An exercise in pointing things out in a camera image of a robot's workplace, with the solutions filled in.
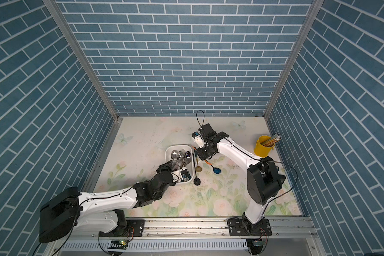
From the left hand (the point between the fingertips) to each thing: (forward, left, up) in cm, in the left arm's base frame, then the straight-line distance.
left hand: (175, 165), depth 82 cm
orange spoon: (+19, -10, -12) cm, 25 cm away
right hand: (+8, -14, -2) cm, 16 cm away
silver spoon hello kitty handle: (+10, -6, -10) cm, 15 cm away
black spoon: (-3, -11, -11) cm, 16 cm away
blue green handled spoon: (+3, -22, -11) cm, 25 cm away
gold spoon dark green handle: (+11, -2, -9) cm, 14 cm away
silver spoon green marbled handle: (+12, +3, -10) cm, 16 cm away
